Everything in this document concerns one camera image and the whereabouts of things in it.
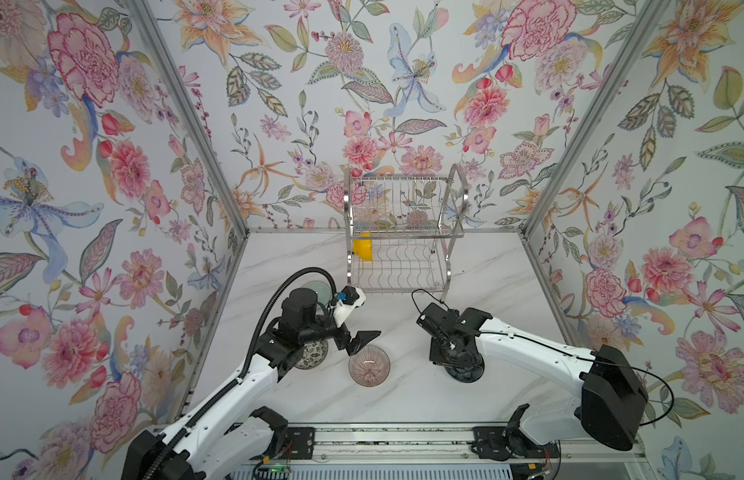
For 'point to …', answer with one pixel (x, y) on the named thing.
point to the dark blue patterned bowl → (468, 374)
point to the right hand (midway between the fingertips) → (436, 358)
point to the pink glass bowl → (369, 367)
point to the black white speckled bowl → (313, 355)
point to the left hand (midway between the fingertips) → (371, 321)
